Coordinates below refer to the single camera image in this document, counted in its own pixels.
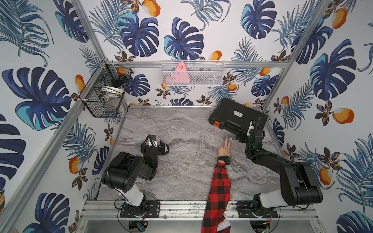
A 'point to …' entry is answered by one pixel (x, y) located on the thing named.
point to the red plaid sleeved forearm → (218, 198)
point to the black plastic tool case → (231, 116)
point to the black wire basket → (103, 94)
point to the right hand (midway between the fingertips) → (247, 130)
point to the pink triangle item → (180, 75)
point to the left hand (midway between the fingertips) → (152, 139)
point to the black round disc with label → (162, 149)
